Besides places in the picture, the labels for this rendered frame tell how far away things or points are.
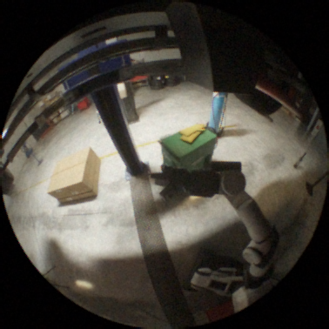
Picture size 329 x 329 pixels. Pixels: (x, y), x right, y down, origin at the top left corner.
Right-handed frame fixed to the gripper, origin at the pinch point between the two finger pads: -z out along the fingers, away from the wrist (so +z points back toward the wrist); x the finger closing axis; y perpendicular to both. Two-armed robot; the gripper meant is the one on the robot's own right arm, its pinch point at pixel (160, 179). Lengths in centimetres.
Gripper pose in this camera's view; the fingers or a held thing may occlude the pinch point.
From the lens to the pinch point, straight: 38.9
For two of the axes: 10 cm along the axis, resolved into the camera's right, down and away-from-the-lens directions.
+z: 9.0, 0.2, -4.3
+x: 3.1, 6.5, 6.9
